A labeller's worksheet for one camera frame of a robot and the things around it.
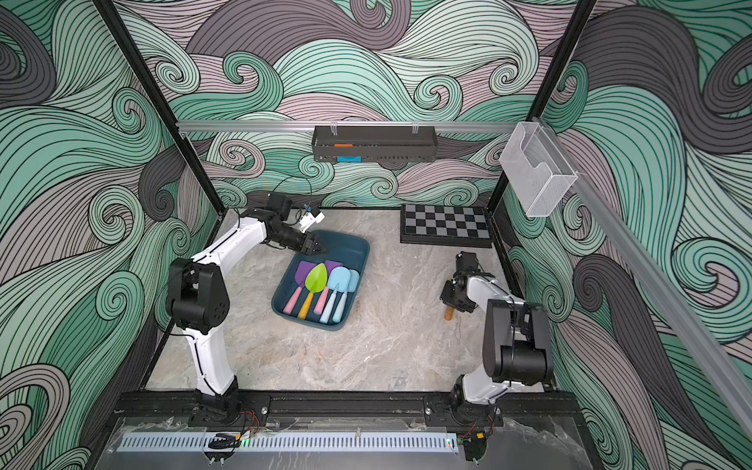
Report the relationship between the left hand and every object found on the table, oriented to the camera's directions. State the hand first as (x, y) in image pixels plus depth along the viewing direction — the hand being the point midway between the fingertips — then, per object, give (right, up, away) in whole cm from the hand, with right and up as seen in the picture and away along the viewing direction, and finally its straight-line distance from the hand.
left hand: (323, 247), depth 89 cm
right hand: (+43, -18, +4) cm, 46 cm away
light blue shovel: (+9, -13, +6) cm, 17 cm away
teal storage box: (+3, -1, +24) cm, 24 cm away
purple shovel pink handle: (-9, -8, +10) cm, 16 cm away
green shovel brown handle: (+39, -20, -1) cm, 44 cm away
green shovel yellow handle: (-4, -12, +7) cm, 14 cm away
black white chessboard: (+52, +7, +22) cm, 57 cm away
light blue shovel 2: (+4, -12, +8) cm, 15 cm away
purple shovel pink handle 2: (0, -15, +3) cm, 16 cm away
